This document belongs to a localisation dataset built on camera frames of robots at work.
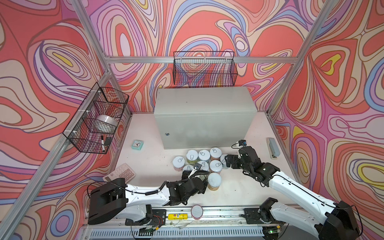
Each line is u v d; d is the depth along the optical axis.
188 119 1.11
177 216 0.72
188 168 0.84
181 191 0.61
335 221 0.39
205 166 0.85
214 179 0.79
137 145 0.98
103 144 0.72
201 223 0.73
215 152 0.91
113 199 0.47
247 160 0.61
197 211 0.71
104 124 0.70
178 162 0.87
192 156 0.88
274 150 0.93
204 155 0.90
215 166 0.85
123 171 0.88
